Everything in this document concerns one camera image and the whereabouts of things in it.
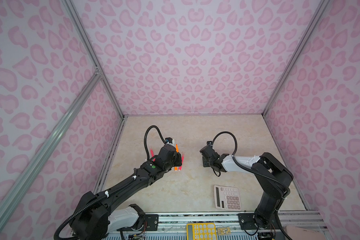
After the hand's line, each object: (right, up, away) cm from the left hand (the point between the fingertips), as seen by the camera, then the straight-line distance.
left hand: (181, 152), depth 82 cm
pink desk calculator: (+24, -23, -3) cm, 34 cm away
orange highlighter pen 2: (-4, -11, +10) cm, 15 cm away
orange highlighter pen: (-3, -1, +19) cm, 19 cm away
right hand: (+16, -5, +13) cm, 22 cm away
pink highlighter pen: (-1, -11, +11) cm, 16 cm away
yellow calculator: (+10, -35, -11) cm, 38 cm away
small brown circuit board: (+20, -35, -11) cm, 42 cm away
